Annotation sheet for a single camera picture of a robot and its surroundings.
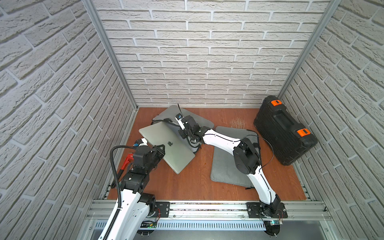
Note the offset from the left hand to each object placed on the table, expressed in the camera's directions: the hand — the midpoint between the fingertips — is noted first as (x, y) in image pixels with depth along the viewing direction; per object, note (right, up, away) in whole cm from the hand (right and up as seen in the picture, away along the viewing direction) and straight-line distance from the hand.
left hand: (167, 142), depth 75 cm
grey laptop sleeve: (+31, -17, +10) cm, 37 cm away
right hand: (+6, +8, +20) cm, 23 cm away
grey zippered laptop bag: (-3, +14, +17) cm, 22 cm away
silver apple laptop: (+3, -10, +15) cm, 18 cm away
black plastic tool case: (+65, +1, +5) cm, 65 cm away
